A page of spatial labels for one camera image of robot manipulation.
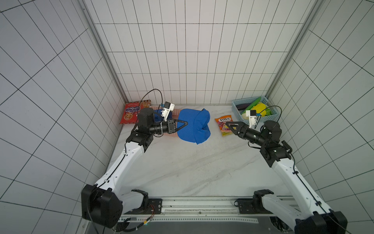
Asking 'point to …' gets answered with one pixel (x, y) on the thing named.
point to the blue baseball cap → (197, 129)
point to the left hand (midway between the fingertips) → (184, 126)
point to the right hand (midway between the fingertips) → (222, 126)
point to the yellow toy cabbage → (261, 108)
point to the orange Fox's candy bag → (221, 121)
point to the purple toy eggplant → (242, 107)
